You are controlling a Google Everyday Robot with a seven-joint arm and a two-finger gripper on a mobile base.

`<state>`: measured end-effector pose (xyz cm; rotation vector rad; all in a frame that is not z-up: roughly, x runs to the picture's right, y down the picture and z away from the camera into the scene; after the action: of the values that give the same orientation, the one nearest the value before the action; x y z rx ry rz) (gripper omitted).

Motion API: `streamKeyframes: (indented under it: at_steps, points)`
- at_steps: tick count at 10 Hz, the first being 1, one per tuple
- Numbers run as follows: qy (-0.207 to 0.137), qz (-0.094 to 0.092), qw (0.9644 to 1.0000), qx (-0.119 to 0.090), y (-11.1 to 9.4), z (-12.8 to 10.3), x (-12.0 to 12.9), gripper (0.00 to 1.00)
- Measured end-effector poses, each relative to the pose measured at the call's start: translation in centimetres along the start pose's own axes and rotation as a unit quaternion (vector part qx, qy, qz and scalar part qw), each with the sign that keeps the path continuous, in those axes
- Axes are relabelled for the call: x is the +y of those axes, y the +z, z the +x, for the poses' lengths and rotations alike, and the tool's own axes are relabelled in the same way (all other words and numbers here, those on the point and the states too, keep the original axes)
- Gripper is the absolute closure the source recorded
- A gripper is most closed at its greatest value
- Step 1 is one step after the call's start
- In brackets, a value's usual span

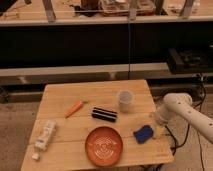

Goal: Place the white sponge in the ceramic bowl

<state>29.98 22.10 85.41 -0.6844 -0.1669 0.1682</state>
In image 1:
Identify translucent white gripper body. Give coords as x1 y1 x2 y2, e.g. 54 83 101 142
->
154 105 172 125

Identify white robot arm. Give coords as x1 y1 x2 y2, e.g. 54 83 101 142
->
153 93 213 144

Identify translucent plastic cup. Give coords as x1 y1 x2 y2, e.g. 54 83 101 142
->
117 90 133 113

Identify wooden table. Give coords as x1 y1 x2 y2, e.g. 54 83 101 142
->
21 80 174 171

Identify black box on shelf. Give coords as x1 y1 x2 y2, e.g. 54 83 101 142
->
167 49 213 74

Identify orange carrot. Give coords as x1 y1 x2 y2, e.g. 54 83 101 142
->
65 101 87 118

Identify cluttered tray on bench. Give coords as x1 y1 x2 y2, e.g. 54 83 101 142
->
98 0 156 16

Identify black cables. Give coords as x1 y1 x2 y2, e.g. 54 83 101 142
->
161 74 208 171

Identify blue vertical cable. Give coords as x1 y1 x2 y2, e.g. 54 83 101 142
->
127 19 132 80

